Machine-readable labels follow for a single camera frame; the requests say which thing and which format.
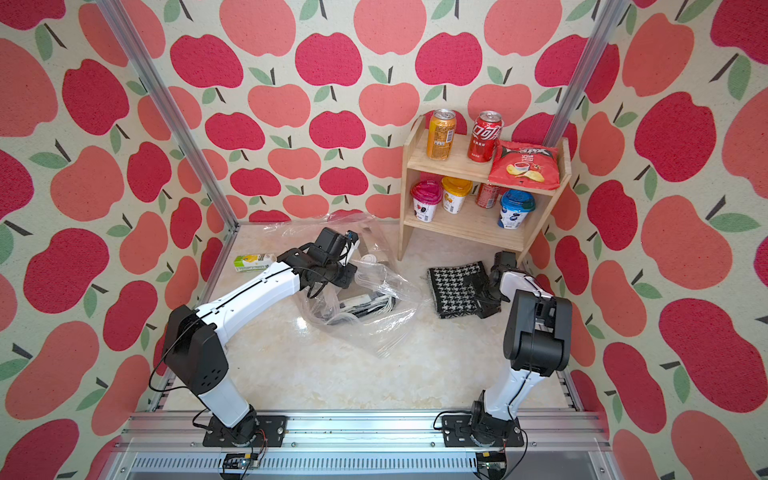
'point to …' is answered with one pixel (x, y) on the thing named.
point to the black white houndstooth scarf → (454, 298)
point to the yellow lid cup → (455, 191)
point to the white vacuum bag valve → (368, 259)
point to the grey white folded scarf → (369, 305)
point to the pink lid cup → (426, 195)
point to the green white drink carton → (253, 262)
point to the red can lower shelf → (487, 195)
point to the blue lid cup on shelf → (514, 206)
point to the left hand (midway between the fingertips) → (352, 275)
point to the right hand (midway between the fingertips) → (470, 298)
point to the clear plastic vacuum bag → (378, 334)
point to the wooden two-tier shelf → (478, 223)
